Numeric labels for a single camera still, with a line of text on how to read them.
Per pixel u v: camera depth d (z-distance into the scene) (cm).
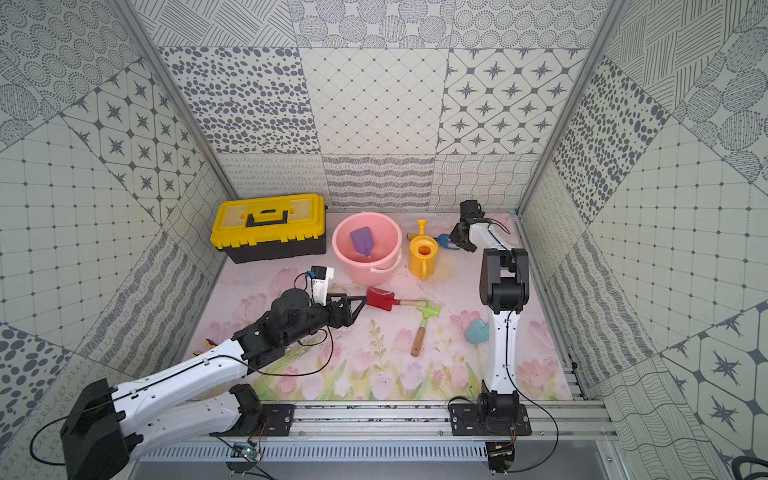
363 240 100
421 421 76
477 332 90
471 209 95
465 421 73
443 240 111
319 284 68
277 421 73
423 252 95
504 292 61
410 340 88
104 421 40
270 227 94
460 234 86
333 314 67
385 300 97
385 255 106
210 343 86
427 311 93
